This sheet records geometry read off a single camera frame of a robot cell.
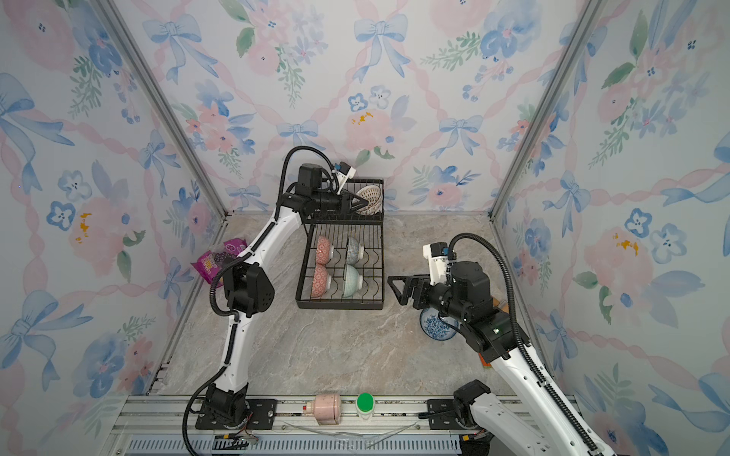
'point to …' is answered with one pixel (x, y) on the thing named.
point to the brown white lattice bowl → (374, 196)
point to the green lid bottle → (365, 405)
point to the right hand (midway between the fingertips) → (403, 277)
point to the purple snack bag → (209, 263)
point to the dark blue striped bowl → (353, 250)
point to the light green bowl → (352, 281)
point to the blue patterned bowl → (436, 329)
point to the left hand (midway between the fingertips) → (369, 200)
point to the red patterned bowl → (324, 252)
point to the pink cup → (326, 408)
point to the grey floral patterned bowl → (319, 280)
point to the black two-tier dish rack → (342, 262)
